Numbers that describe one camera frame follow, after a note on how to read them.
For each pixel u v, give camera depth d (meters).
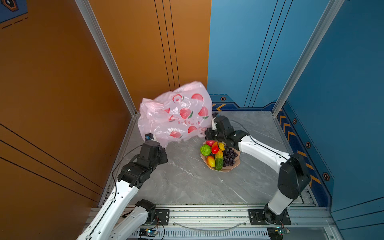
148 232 0.71
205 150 0.87
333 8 0.70
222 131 0.63
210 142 0.91
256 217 0.72
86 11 0.71
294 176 0.43
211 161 0.85
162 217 0.74
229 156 0.87
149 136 0.64
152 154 0.54
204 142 0.94
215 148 0.87
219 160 0.85
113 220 0.42
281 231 0.70
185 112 0.66
